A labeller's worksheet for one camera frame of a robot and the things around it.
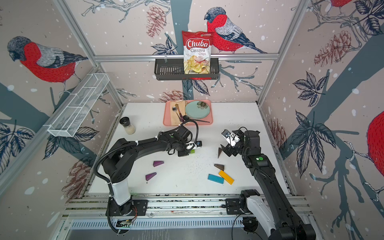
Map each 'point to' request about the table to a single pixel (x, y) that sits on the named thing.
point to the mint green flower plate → (198, 109)
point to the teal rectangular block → (215, 178)
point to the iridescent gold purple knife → (180, 113)
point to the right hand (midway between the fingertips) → (229, 135)
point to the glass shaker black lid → (130, 129)
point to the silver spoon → (174, 109)
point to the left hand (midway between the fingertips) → (191, 146)
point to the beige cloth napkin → (174, 120)
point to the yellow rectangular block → (226, 177)
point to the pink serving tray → (176, 111)
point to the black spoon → (186, 117)
